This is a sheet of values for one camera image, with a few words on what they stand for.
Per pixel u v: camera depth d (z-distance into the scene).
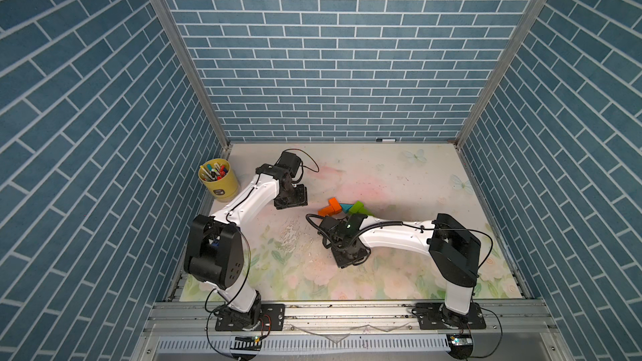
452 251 0.47
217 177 0.95
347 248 0.65
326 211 0.97
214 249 0.46
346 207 0.96
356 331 0.72
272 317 0.73
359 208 0.97
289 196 0.74
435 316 0.74
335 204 0.96
